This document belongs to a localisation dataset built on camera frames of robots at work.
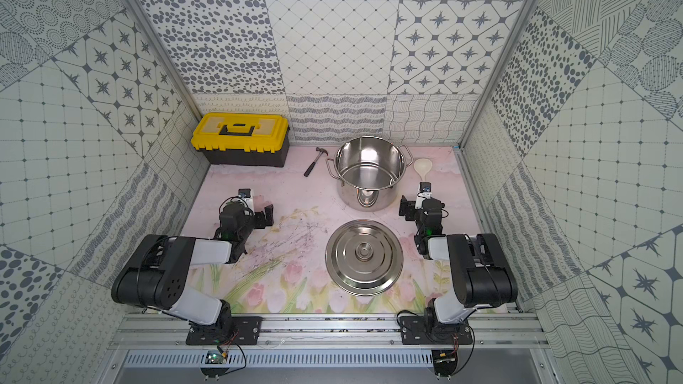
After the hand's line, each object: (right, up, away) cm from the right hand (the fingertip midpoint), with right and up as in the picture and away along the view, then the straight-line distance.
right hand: (417, 199), depth 95 cm
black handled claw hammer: (-38, +19, +23) cm, 49 cm away
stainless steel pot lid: (-20, -18, -9) cm, 28 cm away
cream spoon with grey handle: (+6, +12, +16) cm, 21 cm away
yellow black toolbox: (-67, +23, +8) cm, 71 cm away
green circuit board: (-62, -41, -24) cm, 78 cm away
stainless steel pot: (-15, +11, +16) cm, 25 cm away
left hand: (-58, -1, -1) cm, 58 cm away
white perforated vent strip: (-42, -40, -25) cm, 63 cm away
